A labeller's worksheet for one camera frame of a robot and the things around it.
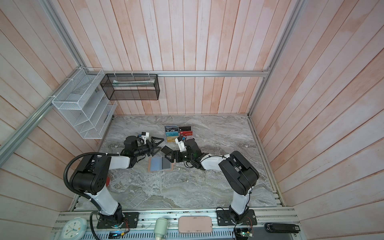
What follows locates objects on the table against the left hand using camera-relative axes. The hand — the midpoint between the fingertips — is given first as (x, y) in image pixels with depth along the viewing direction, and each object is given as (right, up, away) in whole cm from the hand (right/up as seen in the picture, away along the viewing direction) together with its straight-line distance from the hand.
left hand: (163, 145), depth 90 cm
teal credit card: (+4, +7, +11) cm, 14 cm away
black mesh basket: (-25, +40, +15) cm, 50 cm away
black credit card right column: (+13, +10, +13) cm, 21 cm away
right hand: (+4, -6, -1) cm, 7 cm away
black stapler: (+54, -36, -22) cm, 69 cm away
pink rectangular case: (+19, -37, -18) cm, 45 cm away
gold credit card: (+4, +3, +12) cm, 13 cm away
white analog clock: (-38, -37, -21) cm, 57 cm away
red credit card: (+14, +7, +11) cm, 20 cm away
